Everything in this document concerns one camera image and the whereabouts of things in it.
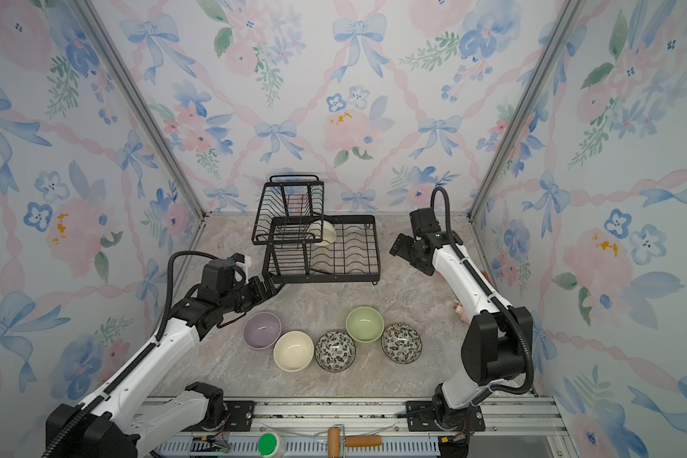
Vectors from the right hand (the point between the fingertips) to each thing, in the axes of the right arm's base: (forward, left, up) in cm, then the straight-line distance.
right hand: (408, 253), depth 88 cm
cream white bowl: (-25, +34, -14) cm, 45 cm away
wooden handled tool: (-47, +16, -15) cm, 51 cm away
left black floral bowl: (-25, +22, -15) cm, 36 cm away
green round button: (-48, +36, -6) cm, 60 cm away
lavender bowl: (-19, +45, -14) cm, 51 cm away
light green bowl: (-17, +13, -14) cm, 26 cm away
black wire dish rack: (-1, +31, +5) cm, 32 cm away
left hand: (-12, +38, +1) cm, 40 cm away
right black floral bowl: (-22, +2, -16) cm, 27 cm away
